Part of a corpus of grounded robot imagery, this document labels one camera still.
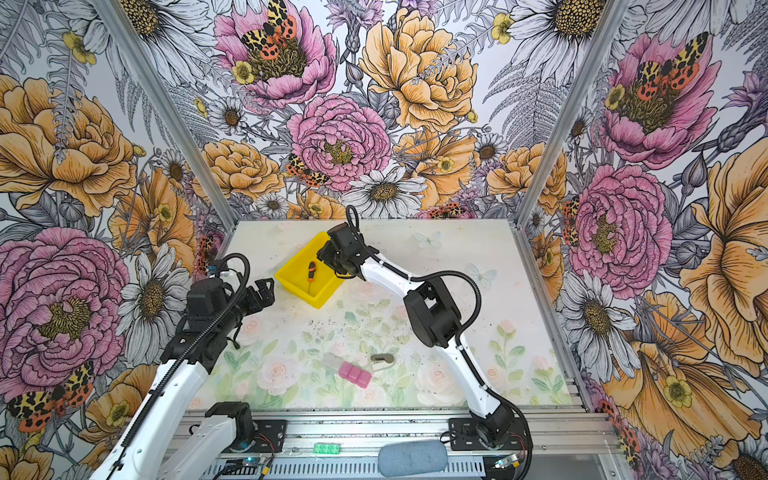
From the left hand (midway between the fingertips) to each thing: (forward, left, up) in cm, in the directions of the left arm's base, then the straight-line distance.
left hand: (259, 295), depth 80 cm
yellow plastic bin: (+17, -2, -17) cm, 24 cm away
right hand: (+17, -13, -8) cm, 22 cm away
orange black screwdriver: (+18, -7, -17) cm, 26 cm away
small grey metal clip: (-10, -32, -17) cm, 38 cm away
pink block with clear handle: (-15, -24, -17) cm, 33 cm away
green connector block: (-32, -19, -18) cm, 41 cm away
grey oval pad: (-34, -39, -14) cm, 54 cm away
